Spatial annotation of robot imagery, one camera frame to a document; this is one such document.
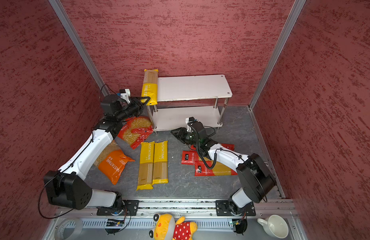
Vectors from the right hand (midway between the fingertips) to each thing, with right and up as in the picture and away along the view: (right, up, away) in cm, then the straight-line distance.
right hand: (170, 135), depth 80 cm
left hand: (-9, +18, -6) cm, 21 cm away
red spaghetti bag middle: (+10, -15, +9) cm, 20 cm away
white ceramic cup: (+52, -42, -11) cm, 67 cm away
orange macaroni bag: (-35, -15, +3) cm, 38 cm away
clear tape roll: (-48, -43, -15) cm, 66 cm away
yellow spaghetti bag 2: (-7, -18, +7) cm, 20 cm away
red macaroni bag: (-24, +2, +13) cm, 27 cm away
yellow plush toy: (0, -38, -17) cm, 42 cm away
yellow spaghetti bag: (-16, -19, +7) cm, 25 cm away
